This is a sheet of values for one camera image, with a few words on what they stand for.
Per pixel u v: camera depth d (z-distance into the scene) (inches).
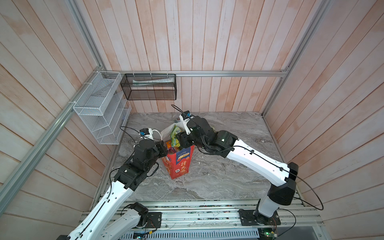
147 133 23.8
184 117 22.7
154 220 28.9
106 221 16.5
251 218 29.9
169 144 32.4
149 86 40.3
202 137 19.0
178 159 28.3
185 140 23.3
